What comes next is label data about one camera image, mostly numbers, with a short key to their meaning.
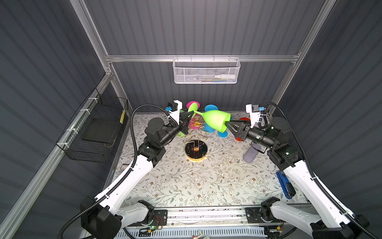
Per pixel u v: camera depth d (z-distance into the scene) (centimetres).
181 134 62
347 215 37
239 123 55
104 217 37
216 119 58
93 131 70
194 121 76
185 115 60
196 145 98
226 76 87
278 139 49
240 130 56
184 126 57
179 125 58
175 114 55
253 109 54
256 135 55
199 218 74
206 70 124
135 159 48
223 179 86
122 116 85
